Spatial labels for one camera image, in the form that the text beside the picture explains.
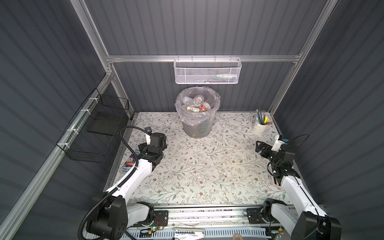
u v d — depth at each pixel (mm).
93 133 735
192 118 863
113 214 403
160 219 722
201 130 996
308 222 393
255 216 738
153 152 644
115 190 432
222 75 912
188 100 937
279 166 640
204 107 934
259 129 1020
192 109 888
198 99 868
